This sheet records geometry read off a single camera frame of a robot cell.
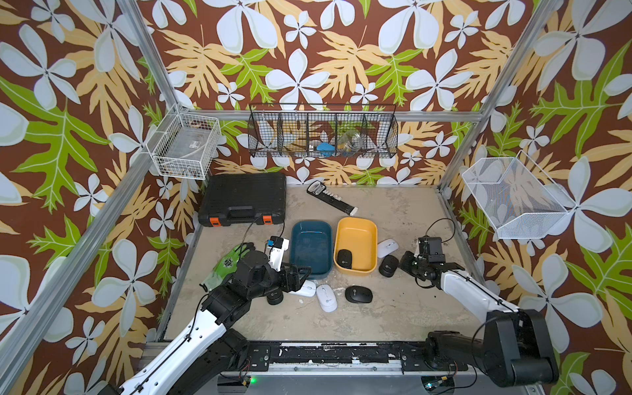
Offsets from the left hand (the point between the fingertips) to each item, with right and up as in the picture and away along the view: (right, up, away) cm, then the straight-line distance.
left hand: (304, 266), depth 72 cm
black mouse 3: (+15, -2, +21) cm, 26 cm away
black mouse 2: (+18, -13, +13) cm, 26 cm away
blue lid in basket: (+7, +40, +21) cm, 46 cm away
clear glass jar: (+17, +44, +26) cm, 54 cm away
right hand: (+35, -2, +19) cm, 39 cm away
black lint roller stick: (+5, +27, +46) cm, 54 cm away
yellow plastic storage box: (+22, +6, +29) cm, 37 cm away
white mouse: (+1, -11, +14) cm, 18 cm away
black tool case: (-28, +22, +33) cm, 49 cm away
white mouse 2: (+7, -14, +11) cm, 19 cm away
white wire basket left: (-43, +40, +14) cm, 61 cm away
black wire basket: (+5, +49, +26) cm, 56 cm away
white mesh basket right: (+69, +20, +6) cm, 72 cm away
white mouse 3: (+32, +2, +24) cm, 40 cm away
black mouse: (-10, -14, +12) cm, 21 cm away
